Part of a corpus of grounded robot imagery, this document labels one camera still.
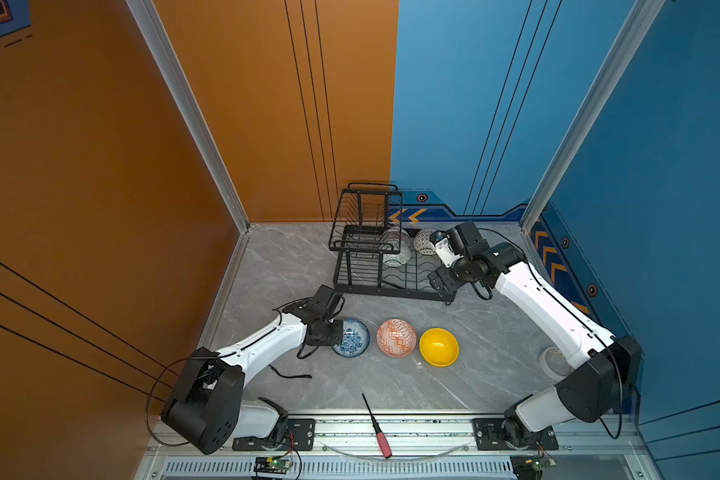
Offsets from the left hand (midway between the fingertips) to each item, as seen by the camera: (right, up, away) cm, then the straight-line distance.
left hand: (336, 333), depth 87 cm
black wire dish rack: (+11, +24, -1) cm, 26 cm away
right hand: (+31, +19, -6) cm, 36 cm away
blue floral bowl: (+5, -2, +1) cm, 6 cm away
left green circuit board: (-13, -27, -17) cm, 34 cm away
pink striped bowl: (+21, +30, +19) cm, 41 cm away
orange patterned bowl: (+18, -2, +2) cm, 18 cm away
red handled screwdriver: (+14, -23, -16) cm, 32 cm away
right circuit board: (+50, -25, -18) cm, 59 cm away
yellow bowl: (+30, -4, 0) cm, 31 cm away
